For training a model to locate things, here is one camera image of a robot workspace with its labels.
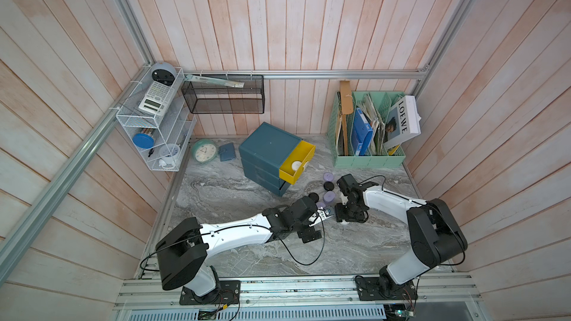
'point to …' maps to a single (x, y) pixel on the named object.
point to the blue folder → (362, 134)
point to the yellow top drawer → (304, 151)
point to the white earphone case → (296, 165)
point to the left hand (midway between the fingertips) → (310, 218)
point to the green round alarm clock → (204, 151)
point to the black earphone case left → (314, 196)
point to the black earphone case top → (328, 186)
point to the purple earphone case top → (328, 176)
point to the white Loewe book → (403, 123)
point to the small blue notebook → (227, 151)
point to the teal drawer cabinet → (262, 154)
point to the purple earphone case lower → (320, 204)
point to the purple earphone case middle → (329, 196)
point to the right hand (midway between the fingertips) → (342, 216)
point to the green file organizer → (375, 105)
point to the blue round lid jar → (144, 140)
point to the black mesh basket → (204, 97)
